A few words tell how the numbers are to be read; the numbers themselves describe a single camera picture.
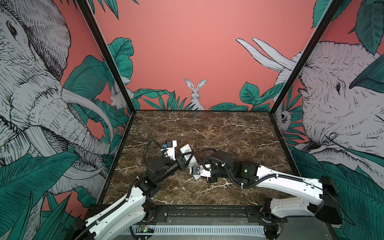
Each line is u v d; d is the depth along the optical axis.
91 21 0.73
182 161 0.64
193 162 0.68
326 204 0.39
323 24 0.74
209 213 0.75
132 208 0.51
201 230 0.70
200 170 0.57
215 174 0.61
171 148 0.66
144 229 0.70
